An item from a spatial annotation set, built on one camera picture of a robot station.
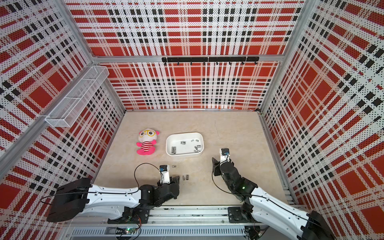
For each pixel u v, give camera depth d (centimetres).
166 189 60
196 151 96
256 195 54
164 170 72
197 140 101
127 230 69
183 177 86
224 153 67
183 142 101
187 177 86
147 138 96
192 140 102
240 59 90
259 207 52
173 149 98
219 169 71
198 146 99
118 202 53
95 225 73
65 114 69
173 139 101
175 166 91
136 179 74
